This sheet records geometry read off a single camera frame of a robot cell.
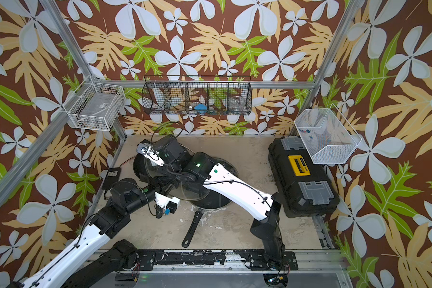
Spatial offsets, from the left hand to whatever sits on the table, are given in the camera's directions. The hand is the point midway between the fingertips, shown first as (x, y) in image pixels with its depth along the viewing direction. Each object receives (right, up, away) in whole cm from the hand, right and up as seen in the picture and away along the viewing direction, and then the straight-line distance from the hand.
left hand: (170, 170), depth 69 cm
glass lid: (+2, -11, +20) cm, 23 cm away
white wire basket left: (-41, +30, +17) cm, 53 cm away
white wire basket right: (+71, +15, +15) cm, 74 cm away
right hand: (-3, +7, -3) cm, 8 cm away
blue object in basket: (+10, +31, +24) cm, 40 cm away
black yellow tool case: (+56, -8, +7) cm, 57 cm away
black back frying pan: (-5, -1, -4) cm, 6 cm away
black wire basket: (+6, +39, +29) cm, 49 cm away
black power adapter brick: (-40, -6, +29) cm, 50 cm away
